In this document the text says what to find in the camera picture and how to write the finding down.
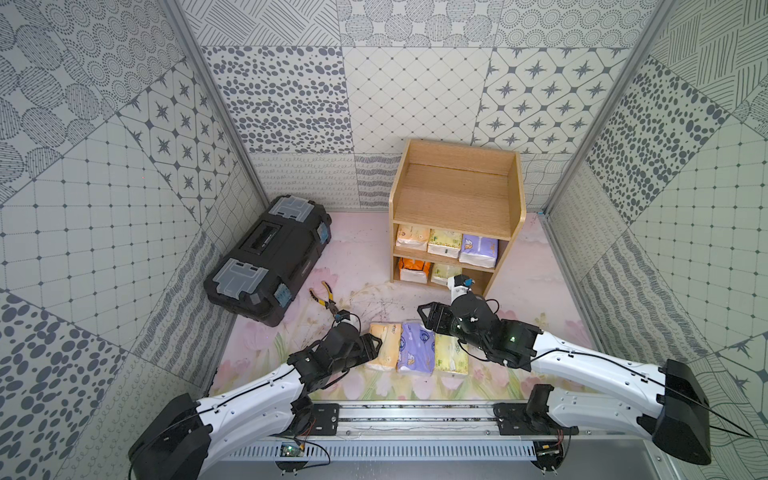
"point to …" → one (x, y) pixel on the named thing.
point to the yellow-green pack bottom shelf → (442, 272)
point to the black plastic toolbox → (254, 281)
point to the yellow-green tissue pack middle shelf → (445, 243)
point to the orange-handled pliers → (330, 304)
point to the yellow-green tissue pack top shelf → (450, 355)
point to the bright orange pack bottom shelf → (413, 270)
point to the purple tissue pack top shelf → (416, 351)
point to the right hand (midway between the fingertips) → (427, 313)
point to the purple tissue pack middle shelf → (479, 250)
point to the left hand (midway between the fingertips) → (379, 340)
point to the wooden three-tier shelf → (453, 210)
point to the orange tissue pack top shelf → (388, 353)
